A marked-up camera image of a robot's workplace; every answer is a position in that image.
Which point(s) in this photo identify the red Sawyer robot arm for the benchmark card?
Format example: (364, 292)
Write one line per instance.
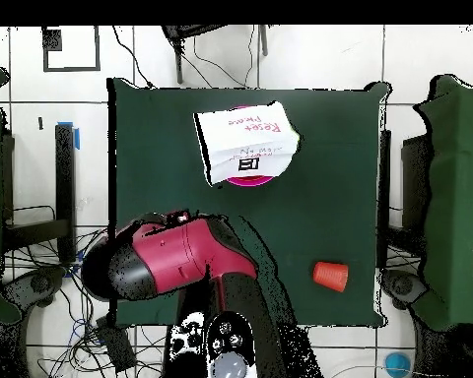
(181, 252)

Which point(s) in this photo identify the pink bowl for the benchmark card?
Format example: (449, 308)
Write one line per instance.
(250, 182)

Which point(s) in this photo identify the white paper reset sign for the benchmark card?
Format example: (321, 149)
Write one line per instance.
(244, 138)

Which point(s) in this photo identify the dark green tablecloth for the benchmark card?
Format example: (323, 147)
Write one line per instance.
(319, 197)

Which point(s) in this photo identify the orange ribbed cup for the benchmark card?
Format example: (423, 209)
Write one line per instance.
(330, 275)

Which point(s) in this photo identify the black power adapter box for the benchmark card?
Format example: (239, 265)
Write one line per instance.
(116, 346)

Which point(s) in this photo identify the black camera tripod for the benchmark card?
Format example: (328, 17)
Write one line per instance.
(178, 59)

